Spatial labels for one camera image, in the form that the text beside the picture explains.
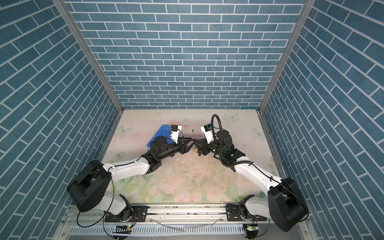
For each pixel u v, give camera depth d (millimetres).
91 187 435
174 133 721
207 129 707
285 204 413
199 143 785
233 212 737
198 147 777
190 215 740
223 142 609
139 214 726
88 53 867
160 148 632
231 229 706
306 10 720
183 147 708
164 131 1050
